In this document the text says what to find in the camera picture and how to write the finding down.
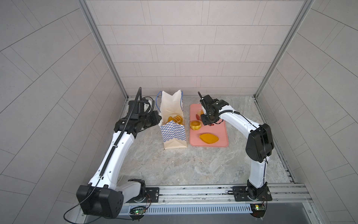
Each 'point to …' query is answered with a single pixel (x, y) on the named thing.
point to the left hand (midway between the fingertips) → (165, 115)
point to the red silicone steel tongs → (211, 124)
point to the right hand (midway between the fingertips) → (204, 121)
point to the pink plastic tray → (219, 129)
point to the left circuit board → (139, 212)
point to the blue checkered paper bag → (174, 135)
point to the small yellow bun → (195, 124)
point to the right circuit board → (258, 210)
